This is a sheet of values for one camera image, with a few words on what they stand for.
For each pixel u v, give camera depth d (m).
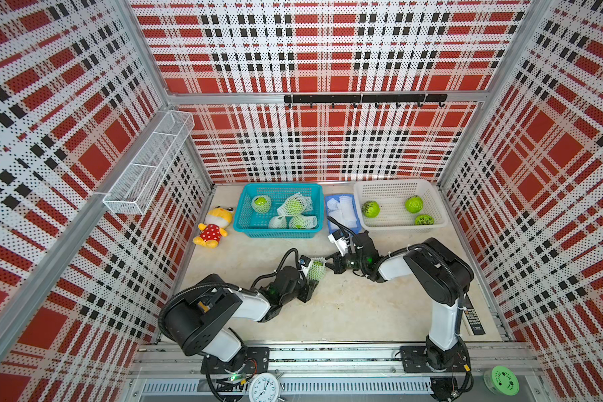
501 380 0.66
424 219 0.99
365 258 0.78
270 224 1.01
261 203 1.04
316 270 0.85
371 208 1.04
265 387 0.67
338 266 0.83
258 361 0.73
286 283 0.69
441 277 0.51
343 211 1.04
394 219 1.08
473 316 0.80
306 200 1.07
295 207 0.98
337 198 1.09
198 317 0.45
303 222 0.98
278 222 0.98
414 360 0.73
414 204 1.04
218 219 1.01
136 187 0.92
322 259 0.88
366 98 0.89
